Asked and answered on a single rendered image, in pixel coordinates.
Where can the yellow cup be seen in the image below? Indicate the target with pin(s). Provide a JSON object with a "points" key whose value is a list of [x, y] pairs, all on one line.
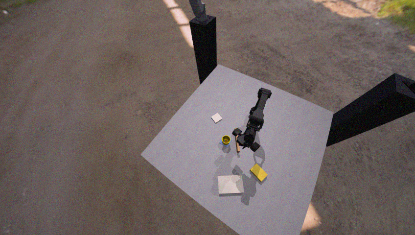
{"points": [[227, 141]]}

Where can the yellow block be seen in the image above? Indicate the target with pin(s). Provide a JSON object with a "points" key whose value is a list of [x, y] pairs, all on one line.
{"points": [[258, 172]]}

